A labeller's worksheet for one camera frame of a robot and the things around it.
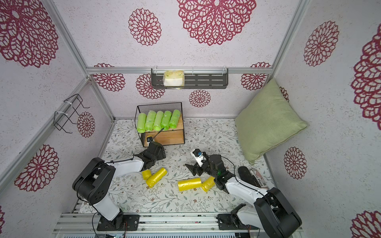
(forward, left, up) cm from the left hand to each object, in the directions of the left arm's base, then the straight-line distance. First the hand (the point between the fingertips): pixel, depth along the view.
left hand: (158, 151), depth 96 cm
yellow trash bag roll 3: (-21, -31, 0) cm, 38 cm away
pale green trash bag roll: (+9, -1, +16) cm, 18 cm away
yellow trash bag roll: (-15, +5, -1) cm, 16 cm away
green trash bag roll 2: (+10, -6, +16) cm, 19 cm away
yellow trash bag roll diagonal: (-16, -1, -1) cm, 16 cm away
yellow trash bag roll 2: (-22, -20, +1) cm, 30 cm away
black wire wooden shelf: (+15, -8, -4) cm, 17 cm away
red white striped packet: (-17, -61, 0) cm, 64 cm away
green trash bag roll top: (+12, +4, +17) cm, 21 cm away
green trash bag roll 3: (+16, -11, +15) cm, 25 cm away
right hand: (-9, -21, +10) cm, 25 cm away
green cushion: (+6, -64, +23) cm, 68 cm away
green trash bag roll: (+11, +9, +17) cm, 22 cm away
